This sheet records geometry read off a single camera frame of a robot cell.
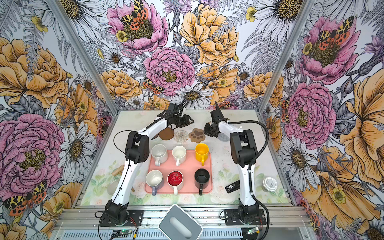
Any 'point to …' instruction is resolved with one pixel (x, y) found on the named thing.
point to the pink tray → (188, 168)
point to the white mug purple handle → (154, 178)
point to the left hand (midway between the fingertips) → (191, 124)
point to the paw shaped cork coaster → (197, 135)
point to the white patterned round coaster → (181, 136)
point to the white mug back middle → (179, 154)
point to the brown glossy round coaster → (155, 136)
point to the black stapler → (233, 187)
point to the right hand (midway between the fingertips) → (205, 135)
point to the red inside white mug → (175, 178)
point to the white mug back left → (159, 153)
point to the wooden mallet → (119, 170)
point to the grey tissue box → (178, 224)
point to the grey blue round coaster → (222, 136)
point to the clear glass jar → (111, 187)
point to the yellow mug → (201, 152)
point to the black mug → (202, 176)
